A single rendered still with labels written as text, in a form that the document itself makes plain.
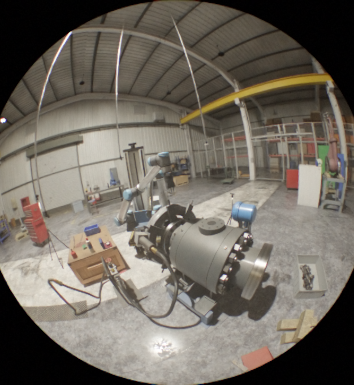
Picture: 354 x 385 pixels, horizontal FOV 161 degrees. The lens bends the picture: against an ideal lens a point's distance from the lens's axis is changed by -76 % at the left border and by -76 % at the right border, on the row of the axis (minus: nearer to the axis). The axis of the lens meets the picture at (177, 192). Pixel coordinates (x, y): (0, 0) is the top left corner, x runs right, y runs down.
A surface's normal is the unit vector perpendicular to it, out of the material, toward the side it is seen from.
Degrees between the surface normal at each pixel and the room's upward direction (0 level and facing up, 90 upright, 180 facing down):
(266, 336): 0
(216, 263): 52
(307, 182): 90
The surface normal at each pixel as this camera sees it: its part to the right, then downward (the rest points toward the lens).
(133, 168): 0.16, 0.19
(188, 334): -0.14, -0.97
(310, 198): -0.82, 0.23
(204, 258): -0.68, -0.41
